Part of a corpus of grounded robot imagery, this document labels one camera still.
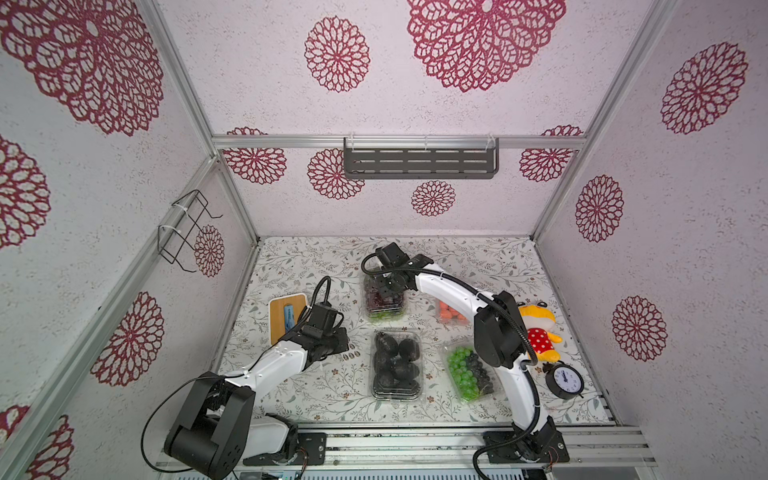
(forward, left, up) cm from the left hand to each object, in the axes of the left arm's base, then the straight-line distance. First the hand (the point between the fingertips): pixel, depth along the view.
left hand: (345, 341), depth 90 cm
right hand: (+17, -12, +6) cm, 22 cm away
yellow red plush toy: (+5, -59, +2) cm, 60 cm away
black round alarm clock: (-12, -61, 0) cm, 62 cm away
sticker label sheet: (-4, -2, 0) cm, 5 cm away
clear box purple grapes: (+10, -11, +2) cm, 15 cm away
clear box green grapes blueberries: (-11, -36, +2) cm, 37 cm away
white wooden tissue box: (+8, +19, +2) cm, 21 cm away
